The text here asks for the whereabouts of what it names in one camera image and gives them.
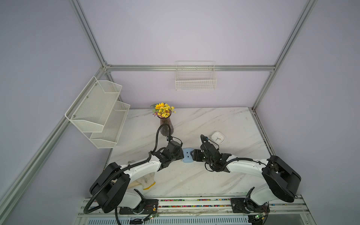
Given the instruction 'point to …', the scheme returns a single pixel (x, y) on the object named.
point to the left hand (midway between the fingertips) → (179, 153)
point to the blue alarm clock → (188, 158)
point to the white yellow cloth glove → (146, 181)
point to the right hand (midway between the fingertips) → (194, 154)
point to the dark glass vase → (165, 129)
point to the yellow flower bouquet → (162, 110)
